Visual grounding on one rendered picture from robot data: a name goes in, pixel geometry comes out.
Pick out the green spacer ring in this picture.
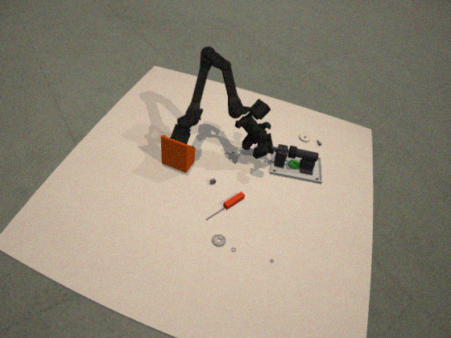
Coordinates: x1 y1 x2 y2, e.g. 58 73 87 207
288 159 300 170

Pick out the red-handled screwdriver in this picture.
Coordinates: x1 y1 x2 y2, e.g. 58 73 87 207
206 192 245 220

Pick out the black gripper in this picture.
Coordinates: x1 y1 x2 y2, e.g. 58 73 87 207
247 122 275 159

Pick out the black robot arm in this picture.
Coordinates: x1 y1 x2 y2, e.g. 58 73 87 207
170 47 271 144

